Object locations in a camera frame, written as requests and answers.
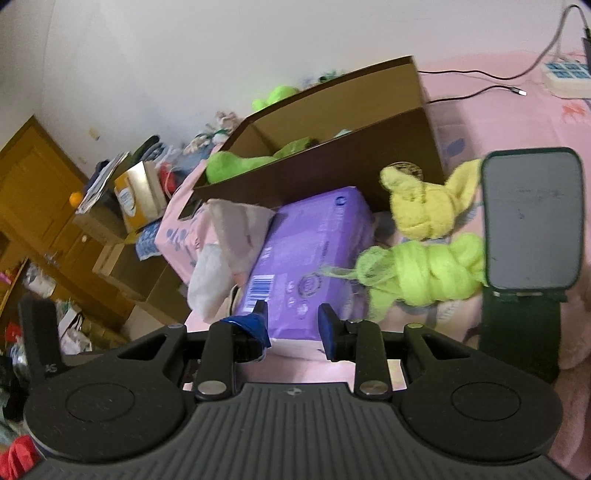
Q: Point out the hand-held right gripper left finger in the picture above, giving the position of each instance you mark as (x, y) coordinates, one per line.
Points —
(258, 323)

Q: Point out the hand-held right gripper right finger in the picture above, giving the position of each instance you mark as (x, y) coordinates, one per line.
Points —
(328, 330)

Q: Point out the beige plush toy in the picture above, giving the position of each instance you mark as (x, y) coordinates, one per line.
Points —
(221, 258)

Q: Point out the lime green knitted plush toy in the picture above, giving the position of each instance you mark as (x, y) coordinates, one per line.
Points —
(429, 272)

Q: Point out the brown cardboard box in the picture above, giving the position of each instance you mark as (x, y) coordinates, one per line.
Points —
(323, 175)

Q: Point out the yellow plush toy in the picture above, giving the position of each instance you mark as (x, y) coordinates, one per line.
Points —
(425, 207)

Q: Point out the bright green plush toy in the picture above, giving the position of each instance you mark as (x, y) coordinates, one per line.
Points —
(226, 166)

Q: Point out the white plastic bag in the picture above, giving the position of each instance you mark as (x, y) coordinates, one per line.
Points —
(74, 339)

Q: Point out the purple tissue pack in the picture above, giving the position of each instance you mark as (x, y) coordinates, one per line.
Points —
(314, 244)

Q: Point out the red cloth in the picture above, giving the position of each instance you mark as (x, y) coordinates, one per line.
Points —
(18, 457)

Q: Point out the blue white patterned packet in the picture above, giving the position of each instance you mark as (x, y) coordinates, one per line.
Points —
(148, 242)

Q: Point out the orange ball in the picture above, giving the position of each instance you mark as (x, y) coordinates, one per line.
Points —
(76, 198)

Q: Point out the wooden door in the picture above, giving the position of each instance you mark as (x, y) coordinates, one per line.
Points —
(32, 184)

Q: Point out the stack of papers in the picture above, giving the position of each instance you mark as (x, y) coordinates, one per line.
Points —
(99, 184)

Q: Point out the yellow tissue box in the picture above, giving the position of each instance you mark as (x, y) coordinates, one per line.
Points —
(138, 198)

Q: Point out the light blue cloth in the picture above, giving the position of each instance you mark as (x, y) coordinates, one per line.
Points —
(191, 157)

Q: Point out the grey plush toy green band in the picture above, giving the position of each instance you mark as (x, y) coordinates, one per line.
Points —
(226, 121)

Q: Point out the dark green cloth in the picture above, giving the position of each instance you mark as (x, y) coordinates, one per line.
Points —
(147, 146)

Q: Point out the green frog plush toy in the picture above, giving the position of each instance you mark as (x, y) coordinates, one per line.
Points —
(277, 94)

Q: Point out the dark phone on black stand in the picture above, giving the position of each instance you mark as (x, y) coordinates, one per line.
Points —
(531, 217)

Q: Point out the pink printed bed sheet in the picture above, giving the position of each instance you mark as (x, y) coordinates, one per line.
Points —
(508, 120)

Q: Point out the white power strip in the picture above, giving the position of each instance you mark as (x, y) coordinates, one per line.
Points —
(565, 78)

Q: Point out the black charger plug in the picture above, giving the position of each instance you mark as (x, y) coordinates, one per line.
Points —
(587, 44)

